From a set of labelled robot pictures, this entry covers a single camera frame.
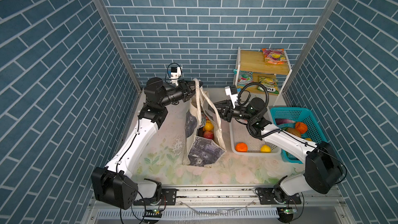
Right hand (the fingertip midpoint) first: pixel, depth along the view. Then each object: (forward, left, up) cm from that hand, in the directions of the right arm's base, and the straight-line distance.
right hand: (208, 107), depth 65 cm
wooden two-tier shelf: (+41, -24, -3) cm, 48 cm away
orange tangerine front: (-3, -19, -30) cm, 35 cm away
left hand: (+4, +2, +8) cm, 10 cm away
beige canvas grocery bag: (-12, +4, -18) cm, 22 cm away
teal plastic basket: (+23, -60, -30) cm, 70 cm away
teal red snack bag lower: (+40, -21, -16) cm, 48 cm away
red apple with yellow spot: (+1, 0, -24) cm, 24 cm away
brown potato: (+11, -51, -32) cm, 61 cm away
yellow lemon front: (-3, -32, -30) cm, 44 cm away
